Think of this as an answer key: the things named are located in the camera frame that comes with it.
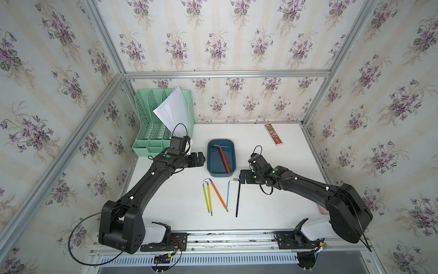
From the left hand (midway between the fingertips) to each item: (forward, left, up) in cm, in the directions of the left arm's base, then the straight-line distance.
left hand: (199, 159), depth 84 cm
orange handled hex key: (-11, -9, -15) cm, 20 cm away
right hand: (-5, -25, -8) cm, 27 cm away
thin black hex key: (-14, -20, -14) cm, 28 cm away
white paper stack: (+27, +16, +7) cm, 32 cm away
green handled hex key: (-13, -3, -15) cm, 20 cm away
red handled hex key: (+10, -14, -14) cm, 22 cm away
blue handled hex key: (-11, -15, -15) cm, 24 cm away
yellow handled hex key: (-14, -5, -15) cm, 21 cm away
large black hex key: (+10, -12, -14) cm, 21 cm away
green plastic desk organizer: (+23, +31, -10) cm, 40 cm away
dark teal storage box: (+5, -8, -15) cm, 18 cm away
